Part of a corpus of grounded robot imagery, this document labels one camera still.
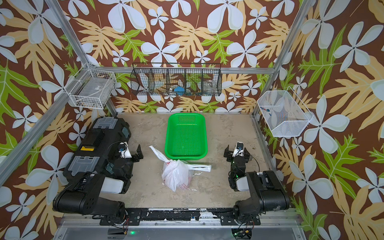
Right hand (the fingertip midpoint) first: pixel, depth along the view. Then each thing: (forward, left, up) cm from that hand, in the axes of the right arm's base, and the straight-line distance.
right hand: (236, 146), depth 89 cm
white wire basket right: (+12, -26, +16) cm, 33 cm away
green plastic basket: (+14, +31, -9) cm, 36 cm away
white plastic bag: (-20, +35, +6) cm, 40 cm away
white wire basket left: (+25, +88, +25) cm, 95 cm away
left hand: (0, +63, +2) cm, 63 cm away
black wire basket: (+39, +37, +21) cm, 58 cm away
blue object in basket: (+30, +35, +19) cm, 50 cm away
